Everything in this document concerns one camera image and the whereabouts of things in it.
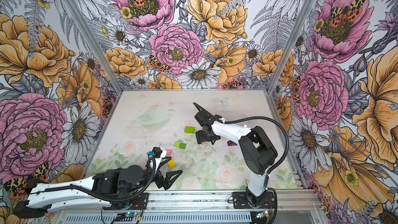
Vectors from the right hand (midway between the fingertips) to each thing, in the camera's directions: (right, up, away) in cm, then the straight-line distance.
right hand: (207, 143), depth 90 cm
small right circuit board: (+26, -28, -18) cm, 42 cm away
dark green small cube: (-14, -2, +3) cm, 15 cm away
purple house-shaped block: (+14, -1, +4) cm, 15 cm away
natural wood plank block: (-2, +2, -8) cm, 8 cm away
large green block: (-11, +6, +11) cm, 16 cm away
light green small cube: (-18, -2, +4) cm, 18 cm away
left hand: (-14, -6, -22) cm, 27 cm away
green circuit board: (-35, -28, -19) cm, 48 cm away
